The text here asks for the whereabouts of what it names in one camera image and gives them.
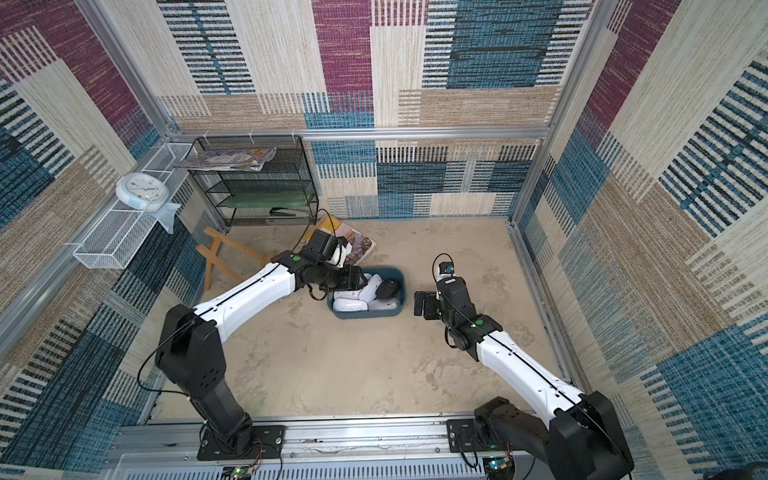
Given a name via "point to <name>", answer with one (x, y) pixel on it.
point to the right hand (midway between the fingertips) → (430, 290)
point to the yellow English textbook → (361, 244)
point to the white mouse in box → (347, 294)
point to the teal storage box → (378, 308)
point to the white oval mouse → (350, 305)
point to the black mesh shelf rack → (282, 194)
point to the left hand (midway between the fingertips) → (357, 279)
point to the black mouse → (388, 288)
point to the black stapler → (283, 212)
